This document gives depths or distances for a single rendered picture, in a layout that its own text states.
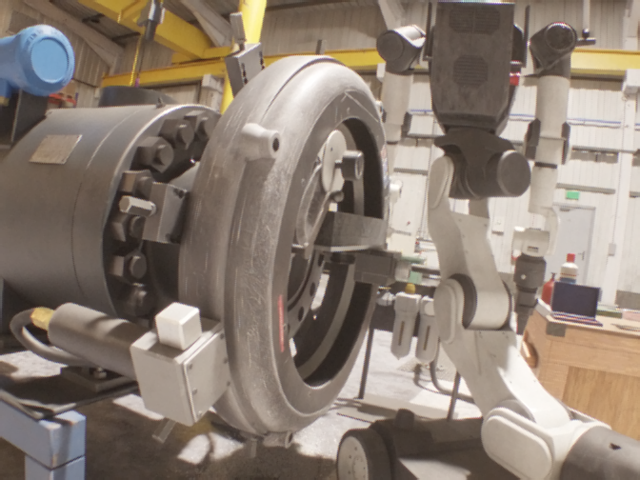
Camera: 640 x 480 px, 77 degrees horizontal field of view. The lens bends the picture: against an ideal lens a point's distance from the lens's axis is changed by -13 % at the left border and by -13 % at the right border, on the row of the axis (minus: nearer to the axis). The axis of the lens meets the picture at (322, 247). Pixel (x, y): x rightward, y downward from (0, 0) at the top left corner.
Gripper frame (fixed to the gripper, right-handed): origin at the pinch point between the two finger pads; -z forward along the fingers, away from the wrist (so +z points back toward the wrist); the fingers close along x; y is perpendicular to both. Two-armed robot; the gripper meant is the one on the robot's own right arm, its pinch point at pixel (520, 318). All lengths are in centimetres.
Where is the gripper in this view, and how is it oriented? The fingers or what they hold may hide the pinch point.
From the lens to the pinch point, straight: 139.8
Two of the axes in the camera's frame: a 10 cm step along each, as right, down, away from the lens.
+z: 0.7, -9.7, -2.2
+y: -9.3, -1.5, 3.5
